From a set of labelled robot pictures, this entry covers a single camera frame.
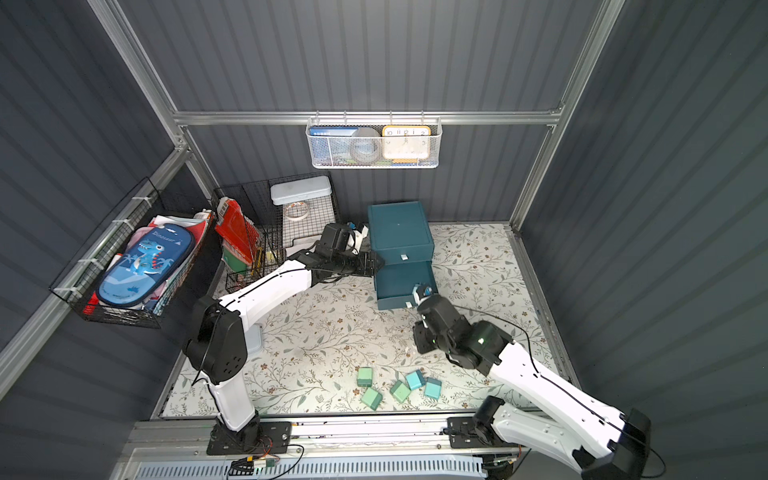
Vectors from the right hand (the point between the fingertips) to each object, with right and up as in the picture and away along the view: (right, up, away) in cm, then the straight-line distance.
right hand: (424, 326), depth 75 cm
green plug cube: (-16, -16, +7) cm, 23 cm away
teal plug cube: (-2, -16, +6) cm, 17 cm away
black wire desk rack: (-47, +28, +24) cm, 60 cm away
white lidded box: (-40, +41, +27) cm, 63 cm away
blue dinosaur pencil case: (-63, +16, -10) cm, 66 cm away
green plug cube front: (-13, -20, +2) cm, 24 cm away
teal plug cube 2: (+3, -18, +5) cm, 19 cm away
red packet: (-61, +25, +28) cm, 72 cm away
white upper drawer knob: (-5, +17, +12) cm, 22 cm away
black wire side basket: (-73, +30, +2) cm, 79 cm away
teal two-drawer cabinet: (-5, +23, +12) cm, 27 cm away
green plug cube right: (-6, -18, +4) cm, 20 cm away
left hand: (-12, +16, +12) cm, 23 cm away
